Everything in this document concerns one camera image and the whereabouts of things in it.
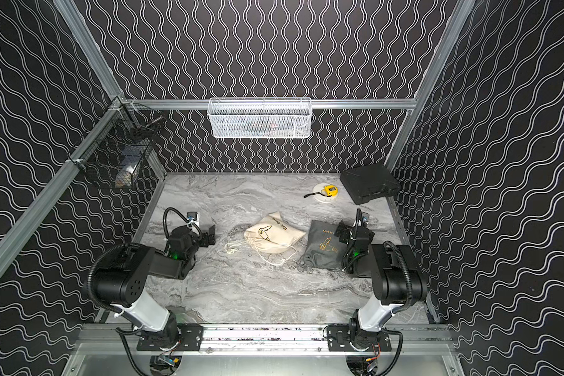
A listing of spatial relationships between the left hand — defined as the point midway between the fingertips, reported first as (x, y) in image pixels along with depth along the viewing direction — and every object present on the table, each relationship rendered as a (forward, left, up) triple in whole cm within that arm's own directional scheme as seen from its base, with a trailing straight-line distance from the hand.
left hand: (201, 222), depth 94 cm
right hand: (+4, -63, -1) cm, 63 cm away
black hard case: (+31, -71, -5) cm, 78 cm away
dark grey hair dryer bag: (-8, -49, 0) cm, 50 cm away
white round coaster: (+27, -49, -6) cm, 56 cm away
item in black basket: (+4, +24, +19) cm, 31 cm away
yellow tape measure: (+24, -54, -3) cm, 59 cm away
